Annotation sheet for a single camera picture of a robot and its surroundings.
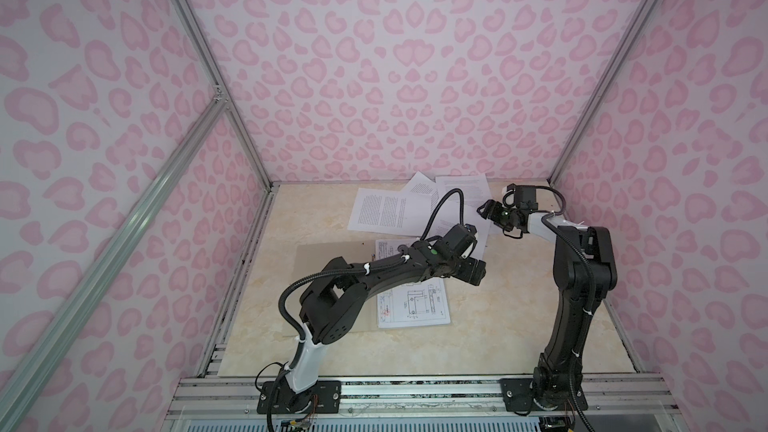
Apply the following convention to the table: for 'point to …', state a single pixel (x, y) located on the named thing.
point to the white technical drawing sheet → (422, 303)
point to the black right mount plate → (517, 396)
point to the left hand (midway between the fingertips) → (478, 265)
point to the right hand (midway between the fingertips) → (489, 209)
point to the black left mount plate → (328, 400)
